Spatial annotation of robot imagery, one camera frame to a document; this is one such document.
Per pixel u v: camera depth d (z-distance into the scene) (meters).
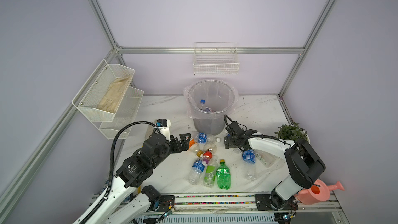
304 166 0.46
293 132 0.78
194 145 0.92
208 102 1.01
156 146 0.47
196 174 0.84
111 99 0.77
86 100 0.65
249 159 0.83
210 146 0.91
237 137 0.71
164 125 0.58
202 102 1.00
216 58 0.96
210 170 0.79
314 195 0.66
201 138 0.89
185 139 0.60
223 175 0.78
